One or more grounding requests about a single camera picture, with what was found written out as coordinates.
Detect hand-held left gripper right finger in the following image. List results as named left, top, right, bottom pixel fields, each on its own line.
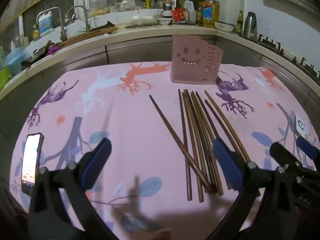
left=207, top=138, right=298, bottom=240

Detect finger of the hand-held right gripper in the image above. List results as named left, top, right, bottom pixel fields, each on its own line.
left=296, top=135, right=320, bottom=161
left=269, top=142, right=320, bottom=180

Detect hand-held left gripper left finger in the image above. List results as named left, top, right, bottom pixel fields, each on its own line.
left=27, top=137, right=118, bottom=240

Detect bundle of wooden chopsticks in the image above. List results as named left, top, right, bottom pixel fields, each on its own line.
left=149, top=89, right=237, bottom=203

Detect pink smiley utensil holder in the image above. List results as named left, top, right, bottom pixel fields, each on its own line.
left=170, top=34, right=223, bottom=85

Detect small white round-light device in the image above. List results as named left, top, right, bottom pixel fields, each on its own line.
left=294, top=116, right=307, bottom=133

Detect pink tree-print tablecloth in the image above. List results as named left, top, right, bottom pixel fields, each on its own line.
left=14, top=61, right=320, bottom=240

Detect black smartphone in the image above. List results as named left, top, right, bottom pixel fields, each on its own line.
left=21, top=132, right=45, bottom=196

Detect black gas stove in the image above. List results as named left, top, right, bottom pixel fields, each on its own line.
left=257, top=33, right=320, bottom=78

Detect purple cloth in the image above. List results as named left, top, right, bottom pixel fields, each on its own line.
left=46, top=44, right=61, bottom=56

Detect green basin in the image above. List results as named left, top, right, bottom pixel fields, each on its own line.
left=0, top=66, right=11, bottom=91

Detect wooden cutting board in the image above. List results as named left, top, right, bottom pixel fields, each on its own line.
left=59, top=21, right=117, bottom=47

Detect light blue basin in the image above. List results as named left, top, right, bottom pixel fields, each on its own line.
left=4, top=47, right=26, bottom=77

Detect stainless steel kettle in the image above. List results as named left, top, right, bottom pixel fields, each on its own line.
left=243, top=12, right=258, bottom=38

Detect white bowl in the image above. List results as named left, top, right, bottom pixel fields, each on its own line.
left=214, top=22, right=235, bottom=32

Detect kitchen counter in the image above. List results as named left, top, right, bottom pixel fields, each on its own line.
left=0, top=25, right=320, bottom=120

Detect green glass bottle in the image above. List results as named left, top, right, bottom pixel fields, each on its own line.
left=236, top=10, right=244, bottom=34

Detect chrome sink faucet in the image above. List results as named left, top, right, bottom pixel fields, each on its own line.
left=65, top=5, right=90, bottom=32
left=37, top=7, right=68, bottom=42

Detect blue and white detergent jug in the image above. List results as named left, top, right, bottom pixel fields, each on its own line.
left=36, top=11, right=55, bottom=37

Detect white plastic bag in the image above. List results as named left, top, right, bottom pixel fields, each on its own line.
left=132, top=15, right=153, bottom=24

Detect yellow cooking oil bottle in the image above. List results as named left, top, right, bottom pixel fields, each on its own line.
left=202, top=0, right=221, bottom=29

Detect white plastic jug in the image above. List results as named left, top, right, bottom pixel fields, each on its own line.
left=184, top=0, right=197, bottom=24

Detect red packet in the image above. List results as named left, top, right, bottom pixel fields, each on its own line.
left=172, top=7, right=184, bottom=23

